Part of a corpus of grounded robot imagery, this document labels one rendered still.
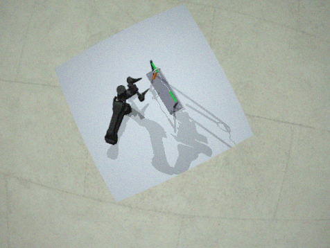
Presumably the grey wire rig with two posts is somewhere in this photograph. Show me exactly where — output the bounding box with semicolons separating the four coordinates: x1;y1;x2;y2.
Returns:
146;60;182;114

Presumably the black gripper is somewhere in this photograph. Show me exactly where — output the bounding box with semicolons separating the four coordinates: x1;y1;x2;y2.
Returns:
126;76;149;102

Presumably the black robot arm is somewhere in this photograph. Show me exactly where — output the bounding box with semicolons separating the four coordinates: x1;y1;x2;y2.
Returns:
104;83;139;145

